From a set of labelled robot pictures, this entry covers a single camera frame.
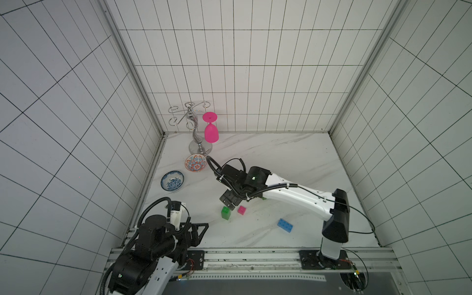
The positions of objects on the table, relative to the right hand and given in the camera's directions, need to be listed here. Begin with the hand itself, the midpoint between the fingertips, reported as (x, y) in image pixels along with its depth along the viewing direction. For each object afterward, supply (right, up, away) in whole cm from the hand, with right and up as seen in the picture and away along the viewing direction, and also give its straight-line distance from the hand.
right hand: (233, 185), depth 77 cm
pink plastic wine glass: (-12, +25, +20) cm, 34 cm away
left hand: (-13, -14, -12) cm, 22 cm away
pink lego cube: (+4, -14, +8) cm, 17 cm away
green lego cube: (-3, -12, +2) cm, 13 cm away
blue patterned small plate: (-33, -1, +18) cm, 37 cm away
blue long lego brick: (+23, -19, +3) cm, 30 cm away
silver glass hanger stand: (-22, +17, +33) cm, 43 cm away
